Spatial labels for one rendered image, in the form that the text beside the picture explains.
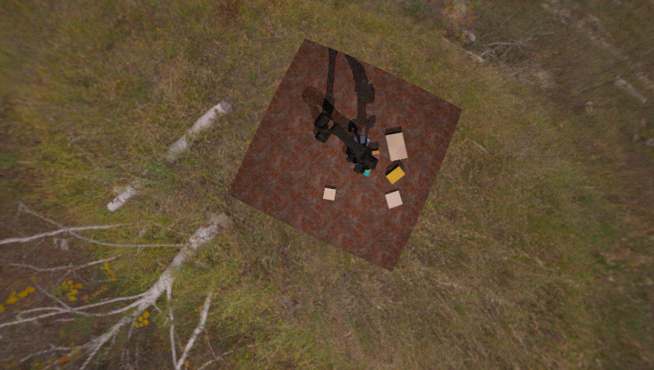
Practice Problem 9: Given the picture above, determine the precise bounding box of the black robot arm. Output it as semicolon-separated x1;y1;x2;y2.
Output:
314;113;379;174

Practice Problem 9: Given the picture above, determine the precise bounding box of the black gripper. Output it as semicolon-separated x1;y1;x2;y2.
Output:
346;151;376;170

